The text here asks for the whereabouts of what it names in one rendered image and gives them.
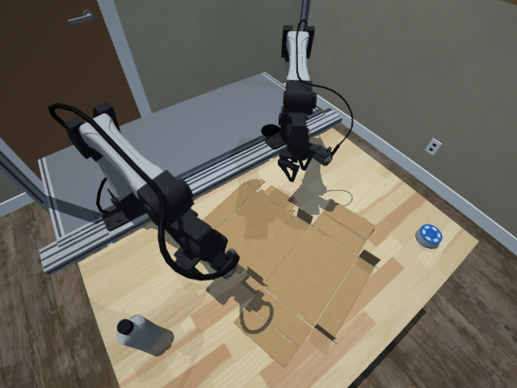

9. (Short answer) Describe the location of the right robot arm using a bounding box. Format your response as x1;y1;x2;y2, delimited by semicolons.
65;102;223;261

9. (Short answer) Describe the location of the grey aluminium extrusion rail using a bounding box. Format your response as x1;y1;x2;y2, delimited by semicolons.
39;108;343;276

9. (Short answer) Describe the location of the grey bottle with black cap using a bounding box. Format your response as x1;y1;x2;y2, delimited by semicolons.
116;314;162;351

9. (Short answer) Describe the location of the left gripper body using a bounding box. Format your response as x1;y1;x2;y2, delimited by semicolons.
278;143;330;167

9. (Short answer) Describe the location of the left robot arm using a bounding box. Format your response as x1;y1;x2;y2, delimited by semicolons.
265;25;317;150

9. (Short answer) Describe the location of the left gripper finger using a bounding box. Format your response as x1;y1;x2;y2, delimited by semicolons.
298;153;315;171
278;163;300;182

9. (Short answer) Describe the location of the flat brown cardboard box blank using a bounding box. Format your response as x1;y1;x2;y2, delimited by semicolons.
202;179;381;368

